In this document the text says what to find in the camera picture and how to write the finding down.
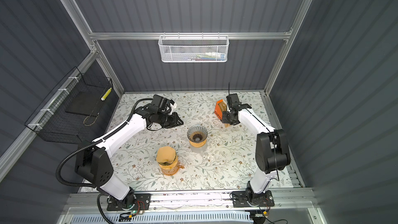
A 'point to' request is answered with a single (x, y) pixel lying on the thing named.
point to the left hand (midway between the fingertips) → (183, 122)
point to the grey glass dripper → (197, 133)
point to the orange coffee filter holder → (220, 106)
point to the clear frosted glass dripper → (199, 149)
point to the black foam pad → (86, 103)
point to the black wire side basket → (51, 119)
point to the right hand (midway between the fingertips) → (228, 119)
